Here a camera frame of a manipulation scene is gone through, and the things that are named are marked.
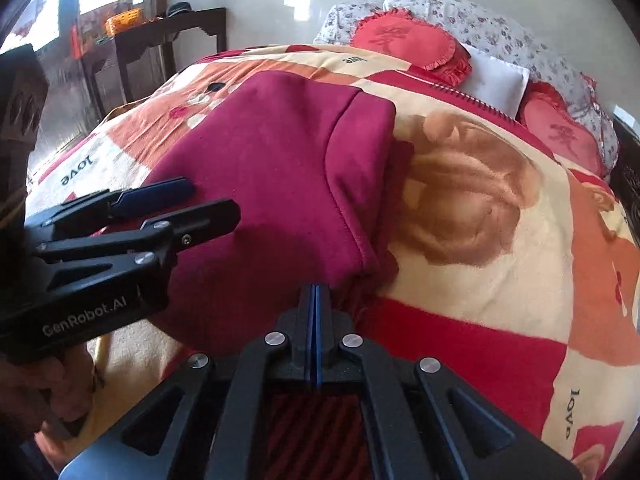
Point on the orange plastic basket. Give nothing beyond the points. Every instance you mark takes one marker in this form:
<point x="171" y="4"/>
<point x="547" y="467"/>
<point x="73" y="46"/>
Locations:
<point x="123" y="21"/>

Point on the left red heart cushion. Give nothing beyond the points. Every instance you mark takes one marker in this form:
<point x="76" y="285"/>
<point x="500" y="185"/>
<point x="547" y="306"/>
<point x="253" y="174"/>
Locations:
<point x="399" y="34"/>

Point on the right red heart cushion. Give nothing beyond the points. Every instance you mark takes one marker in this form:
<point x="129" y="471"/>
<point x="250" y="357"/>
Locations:
<point x="544" y="113"/>

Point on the dark wooden side table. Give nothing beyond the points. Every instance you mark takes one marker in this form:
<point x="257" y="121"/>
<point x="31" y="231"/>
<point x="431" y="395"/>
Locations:
<point x="128" y="47"/>

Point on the person's left hand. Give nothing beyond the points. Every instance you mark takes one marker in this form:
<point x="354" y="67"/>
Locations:
<point x="56" y="388"/>

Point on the white small pillow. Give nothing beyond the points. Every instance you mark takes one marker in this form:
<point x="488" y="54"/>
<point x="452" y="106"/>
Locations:
<point x="497" y="83"/>

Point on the carved dark wooden cabinet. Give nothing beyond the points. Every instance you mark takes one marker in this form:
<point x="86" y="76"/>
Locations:
<point x="625" y="176"/>

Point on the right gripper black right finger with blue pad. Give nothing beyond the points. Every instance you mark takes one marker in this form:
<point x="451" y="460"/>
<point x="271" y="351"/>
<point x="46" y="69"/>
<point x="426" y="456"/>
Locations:
<point x="386" y="418"/>

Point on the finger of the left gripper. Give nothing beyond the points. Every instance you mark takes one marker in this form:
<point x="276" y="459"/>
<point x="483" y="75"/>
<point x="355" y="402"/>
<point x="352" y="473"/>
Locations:
<point x="87" y="214"/>
<point x="177" y="231"/>

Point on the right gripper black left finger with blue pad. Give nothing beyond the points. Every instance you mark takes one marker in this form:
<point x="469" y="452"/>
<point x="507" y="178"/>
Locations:
<point x="169" y="434"/>

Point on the dark red long-sleeve sweater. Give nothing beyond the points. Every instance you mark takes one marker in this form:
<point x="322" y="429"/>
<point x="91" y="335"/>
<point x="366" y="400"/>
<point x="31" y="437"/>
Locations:
<point x="317" y="173"/>

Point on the red heart cushion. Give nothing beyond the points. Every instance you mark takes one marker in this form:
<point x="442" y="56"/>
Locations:
<point x="544" y="113"/>
<point x="399" y="34"/>

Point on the orange red patterned blanket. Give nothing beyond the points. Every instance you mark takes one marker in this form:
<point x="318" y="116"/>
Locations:
<point x="516" y="267"/>

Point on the dark hat on table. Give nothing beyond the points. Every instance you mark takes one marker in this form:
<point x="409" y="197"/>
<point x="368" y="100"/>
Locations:
<point x="178" y="8"/>

